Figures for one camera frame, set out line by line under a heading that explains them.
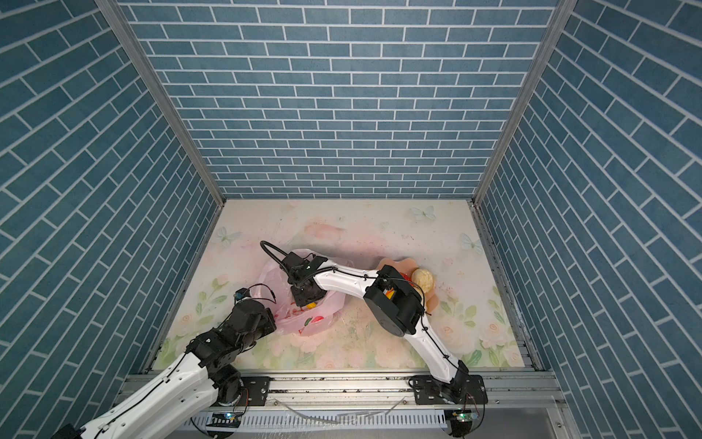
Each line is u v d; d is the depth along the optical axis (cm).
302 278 72
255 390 74
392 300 57
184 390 52
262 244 78
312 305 86
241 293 75
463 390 66
